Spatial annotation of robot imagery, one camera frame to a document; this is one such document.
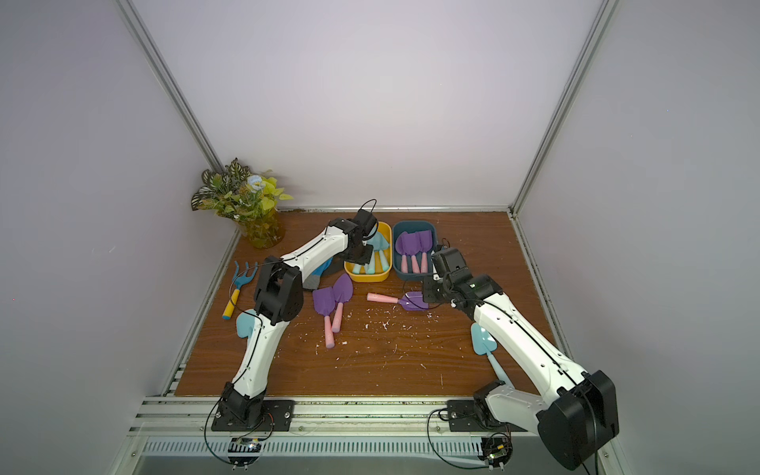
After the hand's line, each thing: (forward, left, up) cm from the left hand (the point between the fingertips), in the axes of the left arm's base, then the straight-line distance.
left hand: (368, 258), depth 101 cm
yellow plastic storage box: (-7, -4, 0) cm, 8 cm away
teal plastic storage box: (+1, -10, -1) cm, 10 cm away
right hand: (-17, -19, +13) cm, 29 cm away
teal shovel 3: (-28, -36, -4) cm, 46 cm away
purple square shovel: (+8, -21, -2) cm, 22 cm away
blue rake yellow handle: (-7, +45, -4) cm, 46 cm away
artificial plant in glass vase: (+13, +40, +15) cm, 44 cm away
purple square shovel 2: (+6, -17, -3) cm, 18 cm away
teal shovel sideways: (+7, -5, -2) cm, 9 cm away
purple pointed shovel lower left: (-12, +8, -3) cm, 14 cm away
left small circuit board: (-53, +28, -7) cm, 61 cm away
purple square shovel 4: (-14, -15, -4) cm, 21 cm away
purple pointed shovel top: (+6, -11, -2) cm, 13 cm away
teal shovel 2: (-21, +39, -7) cm, 45 cm away
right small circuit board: (-53, -34, -5) cm, 64 cm away
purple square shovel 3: (-16, +13, -3) cm, 21 cm away
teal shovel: (-5, +3, +1) cm, 6 cm away
